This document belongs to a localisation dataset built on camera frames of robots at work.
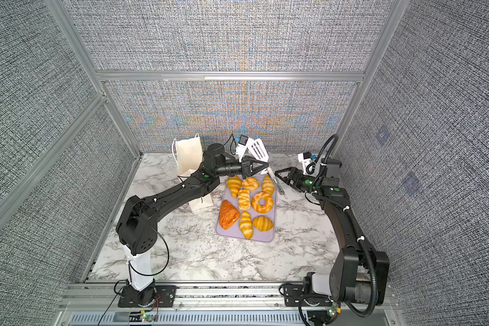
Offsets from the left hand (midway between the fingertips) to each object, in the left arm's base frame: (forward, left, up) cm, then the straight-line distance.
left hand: (267, 166), depth 73 cm
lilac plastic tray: (-10, +13, -31) cm, 35 cm away
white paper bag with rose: (+20, +33, -12) cm, 41 cm away
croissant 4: (-9, +1, -27) cm, 28 cm away
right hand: (+1, -6, -7) cm, 9 cm away
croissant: (+14, +12, -28) cm, 34 cm away
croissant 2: (+10, -4, -27) cm, 29 cm away
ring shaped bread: (-1, 0, -29) cm, 29 cm away
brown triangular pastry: (-3, +15, -27) cm, 32 cm away
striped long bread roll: (+3, +8, -27) cm, 28 cm away
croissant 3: (-9, +8, -28) cm, 30 cm away
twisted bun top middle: (+12, +4, -26) cm, 30 cm away
